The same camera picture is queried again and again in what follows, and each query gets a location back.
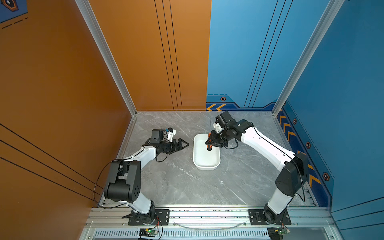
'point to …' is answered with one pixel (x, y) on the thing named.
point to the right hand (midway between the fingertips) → (206, 143)
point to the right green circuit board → (283, 231)
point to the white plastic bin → (204, 159)
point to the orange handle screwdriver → (210, 147)
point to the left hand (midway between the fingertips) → (184, 145)
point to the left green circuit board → (146, 232)
